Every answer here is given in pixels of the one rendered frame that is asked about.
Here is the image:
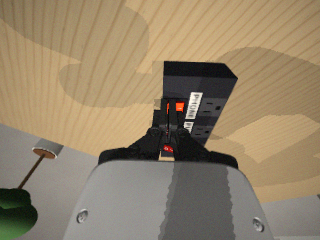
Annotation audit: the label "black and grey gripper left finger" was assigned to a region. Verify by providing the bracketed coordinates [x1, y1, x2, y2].
[98, 99, 167, 164]

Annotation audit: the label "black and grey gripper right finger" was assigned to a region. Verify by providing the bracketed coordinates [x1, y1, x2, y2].
[167, 99, 238, 169]

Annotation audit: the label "black power strip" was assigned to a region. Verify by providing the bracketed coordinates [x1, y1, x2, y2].
[162, 61, 238, 146]

